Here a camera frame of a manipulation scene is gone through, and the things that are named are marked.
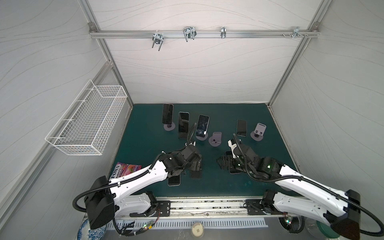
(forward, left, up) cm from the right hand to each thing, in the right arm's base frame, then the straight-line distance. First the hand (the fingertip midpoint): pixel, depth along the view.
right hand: (224, 156), depth 75 cm
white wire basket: (+4, +66, +16) cm, 68 cm away
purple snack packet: (-5, +57, -12) cm, 59 cm away
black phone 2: (+24, +33, +3) cm, 41 cm away
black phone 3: (+30, -16, -16) cm, 37 cm away
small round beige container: (-31, +12, -4) cm, 33 cm away
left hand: (+1, +15, -4) cm, 15 cm away
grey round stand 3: (+16, +3, -11) cm, 20 cm away
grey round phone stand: (+23, -25, -12) cm, 36 cm away
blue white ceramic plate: (-35, +63, -12) cm, 73 cm away
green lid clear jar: (-28, -39, -8) cm, 48 cm away
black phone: (-9, +27, -15) cm, 32 cm away
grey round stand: (+20, +12, -16) cm, 28 cm away
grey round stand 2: (+28, +36, -16) cm, 49 cm away
